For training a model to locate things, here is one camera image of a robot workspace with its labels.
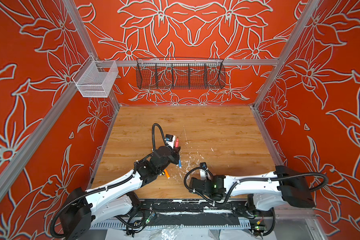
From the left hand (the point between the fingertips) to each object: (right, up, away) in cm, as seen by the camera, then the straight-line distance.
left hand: (179, 146), depth 77 cm
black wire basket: (-2, +46, +23) cm, 52 cm away
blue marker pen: (+1, -13, +11) cm, 17 cm away
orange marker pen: (-7, -17, +6) cm, 19 cm away
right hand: (+9, -22, +1) cm, 24 cm away
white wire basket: (-54, +41, +16) cm, 69 cm away
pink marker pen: (-1, +2, -3) cm, 3 cm away
